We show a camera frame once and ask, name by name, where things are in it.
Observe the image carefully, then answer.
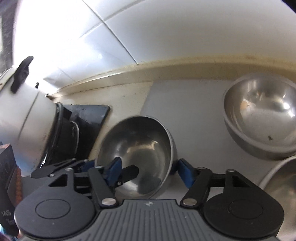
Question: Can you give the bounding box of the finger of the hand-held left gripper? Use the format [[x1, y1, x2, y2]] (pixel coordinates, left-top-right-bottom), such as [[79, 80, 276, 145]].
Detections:
[[30, 158, 96, 179], [117, 164, 140, 186]]

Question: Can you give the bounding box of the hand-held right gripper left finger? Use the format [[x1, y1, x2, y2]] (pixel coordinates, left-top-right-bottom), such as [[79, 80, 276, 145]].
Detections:
[[48, 157, 122, 208]]

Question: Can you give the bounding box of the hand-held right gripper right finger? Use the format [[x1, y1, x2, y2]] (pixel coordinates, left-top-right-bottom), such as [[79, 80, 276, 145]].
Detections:
[[178, 159, 258, 207]]

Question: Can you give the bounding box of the stainless steel bowl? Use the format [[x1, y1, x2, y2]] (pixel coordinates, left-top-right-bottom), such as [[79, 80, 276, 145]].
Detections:
[[223, 72, 296, 161], [94, 115, 178, 200], [258, 156, 296, 241]]

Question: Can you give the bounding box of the black induction cooktop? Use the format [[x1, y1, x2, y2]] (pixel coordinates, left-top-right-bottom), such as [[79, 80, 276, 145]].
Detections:
[[43, 103, 111, 169]]

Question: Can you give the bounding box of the white cooking pot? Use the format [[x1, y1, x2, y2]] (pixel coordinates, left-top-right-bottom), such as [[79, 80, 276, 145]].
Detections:
[[0, 56, 63, 171]]

